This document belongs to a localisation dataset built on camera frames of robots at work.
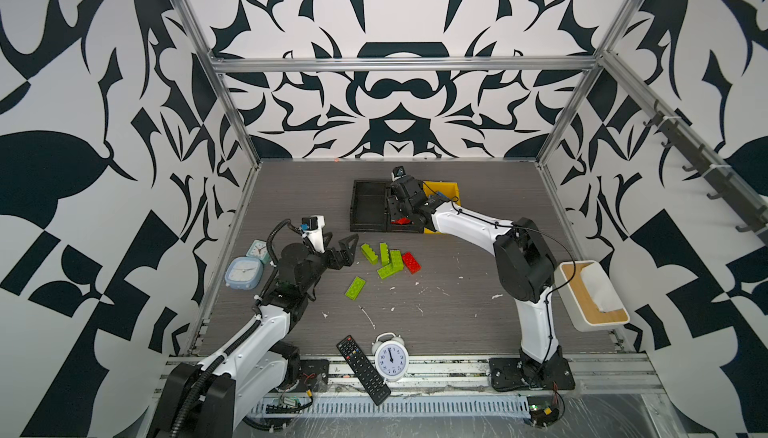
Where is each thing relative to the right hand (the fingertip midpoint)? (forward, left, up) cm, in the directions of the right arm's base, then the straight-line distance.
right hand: (394, 197), depth 95 cm
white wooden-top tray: (-30, -51, -8) cm, 60 cm away
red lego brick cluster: (-18, -5, -10) cm, 21 cm away
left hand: (-15, +14, +6) cm, 22 cm away
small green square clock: (-13, +42, -8) cm, 45 cm away
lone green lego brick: (-25, +12, -11) cm, 30 cm away
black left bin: (+6, +9, -13) cm, 17 cm away
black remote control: (-46, +9, -10) cm, 48 cm away
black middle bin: (-6, -1, -9) cm, 10 cm away
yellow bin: (+8, -19, -7) cm, 22 cm away
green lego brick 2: (-14, +4, -9) cm, 18 cm away
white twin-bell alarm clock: (-43, +2, -9) cm, 44 cm away
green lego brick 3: (-17, 0, -9) cm, 19 cm away
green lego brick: (-15, +8, -9) cm, 19 cm away
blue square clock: (-21, +45, -8) cm, 50 cm away
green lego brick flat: (-20, +3, -11) cm, 23 cm away
